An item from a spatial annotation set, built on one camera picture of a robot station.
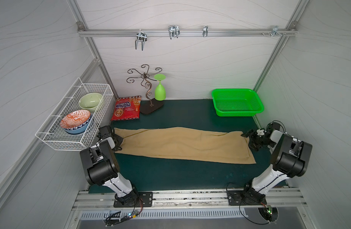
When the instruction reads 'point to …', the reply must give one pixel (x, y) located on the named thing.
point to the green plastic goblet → (160, 91)
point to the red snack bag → (127, 108)
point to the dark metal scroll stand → (146, 106)
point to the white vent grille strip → (176, 214)
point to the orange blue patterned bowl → (76, 122)
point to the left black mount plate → (147, 197)
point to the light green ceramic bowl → (90, 101)
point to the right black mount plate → (234, 198)
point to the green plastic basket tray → (235, 102)
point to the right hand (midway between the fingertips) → (246, 139)
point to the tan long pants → (187, 143)
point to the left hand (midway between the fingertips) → (118, 141)
